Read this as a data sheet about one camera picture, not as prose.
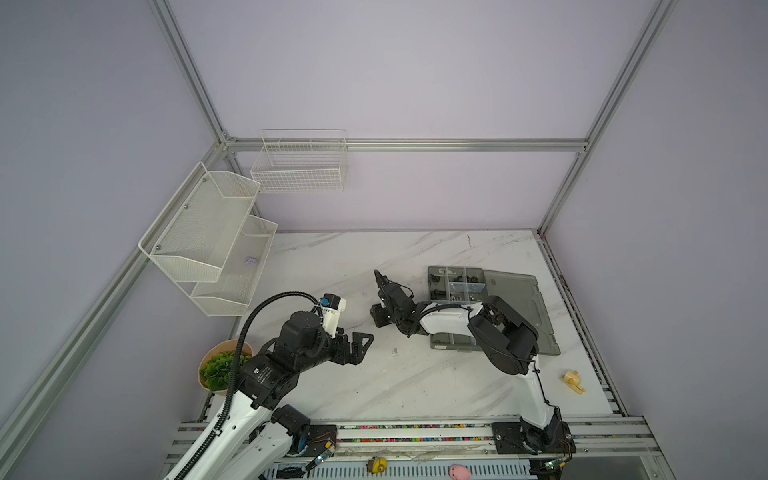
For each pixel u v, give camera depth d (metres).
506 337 0.54
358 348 0.64
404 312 0.76
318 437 0.74
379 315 0.87
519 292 1.08
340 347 0.61
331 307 0.62
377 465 0.69
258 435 0.60
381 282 0.85
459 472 0.68
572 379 0.80
